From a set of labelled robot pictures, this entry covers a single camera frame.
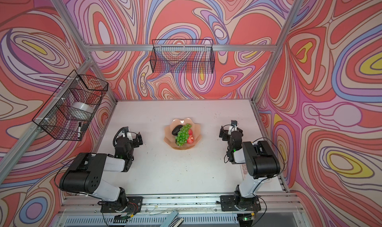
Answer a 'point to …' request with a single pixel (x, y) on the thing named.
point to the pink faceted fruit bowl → (169, 138)
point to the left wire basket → (54, 119)
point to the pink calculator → (244, 169)
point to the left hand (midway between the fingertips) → (133, 132)
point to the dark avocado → (176, 130)
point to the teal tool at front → (172, 220)
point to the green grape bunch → (183, 135)
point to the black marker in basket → (79, 130)
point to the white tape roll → (81, 110)
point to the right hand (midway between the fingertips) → (229, 129)
